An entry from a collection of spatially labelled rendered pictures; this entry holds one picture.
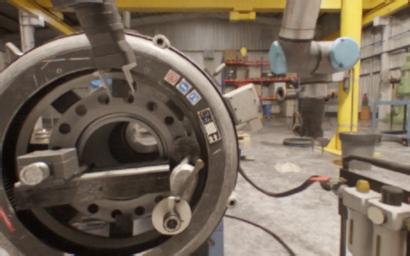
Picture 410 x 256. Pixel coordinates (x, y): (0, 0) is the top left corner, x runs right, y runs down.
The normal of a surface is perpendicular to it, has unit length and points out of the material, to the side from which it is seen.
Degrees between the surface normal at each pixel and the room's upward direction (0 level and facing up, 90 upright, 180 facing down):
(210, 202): 90
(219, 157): 90
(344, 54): 90
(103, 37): 122
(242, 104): 90
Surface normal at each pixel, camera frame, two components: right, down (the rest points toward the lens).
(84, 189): 0.17, 0.08
